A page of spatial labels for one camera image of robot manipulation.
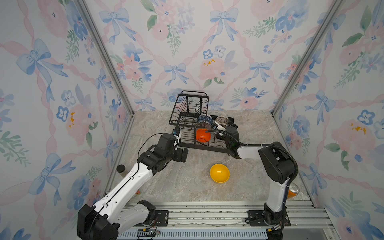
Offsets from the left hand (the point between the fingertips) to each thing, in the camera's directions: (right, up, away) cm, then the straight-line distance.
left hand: (180, 147), depth 78 cm
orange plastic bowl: (+13, +5, +22) cm, 26 cm away
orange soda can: (+55, -20, -6) cm, 59 cm away
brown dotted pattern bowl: (+27, +16, +32) cm, 45 cm away
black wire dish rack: (+3, +25, +27) cm, 37 cm away
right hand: (+28, +13, +19) cm, 36 cm away
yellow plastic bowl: (+22, -16, +7) cm, 28 cm away
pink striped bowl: (+15, +12, +9) cm, 21 cm away
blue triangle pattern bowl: (+16, +17, +32) cm, 40 cm away
